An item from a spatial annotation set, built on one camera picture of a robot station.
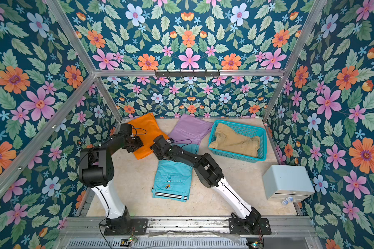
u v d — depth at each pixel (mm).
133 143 907
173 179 866
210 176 637
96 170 529
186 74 932
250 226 637
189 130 1112
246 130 1043
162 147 802
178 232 732
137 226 736
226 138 1029
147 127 1124
